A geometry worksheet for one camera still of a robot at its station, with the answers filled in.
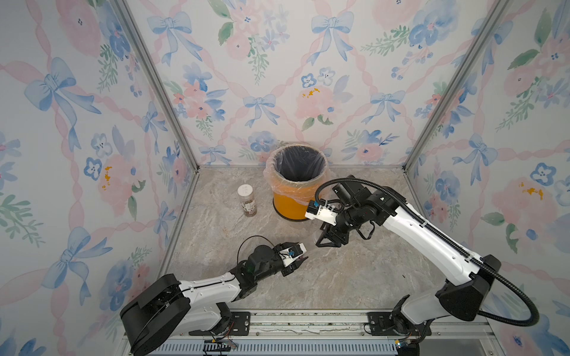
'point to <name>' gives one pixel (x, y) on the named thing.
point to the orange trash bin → (289, 209)
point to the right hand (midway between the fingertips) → (312, 225)
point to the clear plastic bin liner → (295, 171)
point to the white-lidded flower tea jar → (247, 201)
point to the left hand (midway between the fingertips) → (303, 248)
